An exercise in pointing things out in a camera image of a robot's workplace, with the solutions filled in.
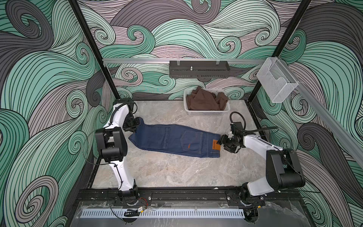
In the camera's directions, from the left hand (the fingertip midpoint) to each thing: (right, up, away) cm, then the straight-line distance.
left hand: (135, 129), depth 88 cm
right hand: (+54, -10, +3) cm, 55 cm away
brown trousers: (+45, +21, +22) cm, 55 cm away
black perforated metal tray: (+42, +40, +7) cm, 59 cm away
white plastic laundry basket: (+38, +11, +16) cm, 42 cm away
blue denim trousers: (+27, -8, +9) cm, 29 cm away
